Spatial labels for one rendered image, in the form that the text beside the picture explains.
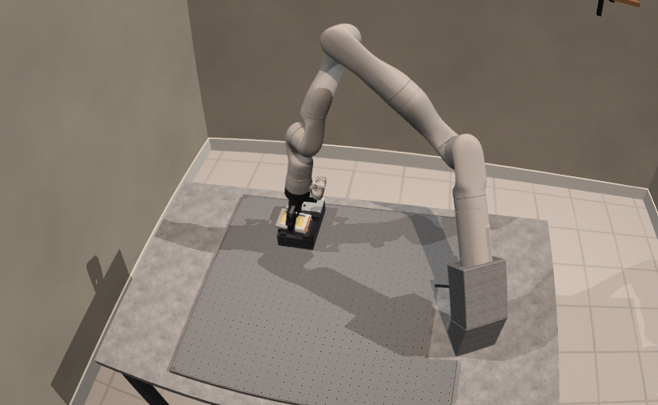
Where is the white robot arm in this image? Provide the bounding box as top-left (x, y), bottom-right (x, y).
top-left (285, 24), bottom-right (493, 266)

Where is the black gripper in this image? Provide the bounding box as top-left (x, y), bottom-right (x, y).
top-left (284, 188), bottom-right (310, 232)

